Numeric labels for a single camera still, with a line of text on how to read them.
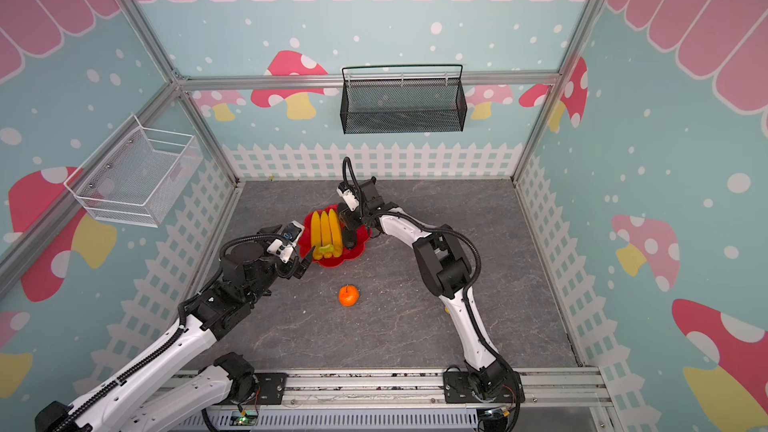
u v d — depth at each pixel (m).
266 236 0.68
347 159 0.80
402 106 0.94
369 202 0.81
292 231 0.63
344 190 0.89
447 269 0.60
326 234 1.01
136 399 0.44
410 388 0.76
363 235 1.00
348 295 0.87
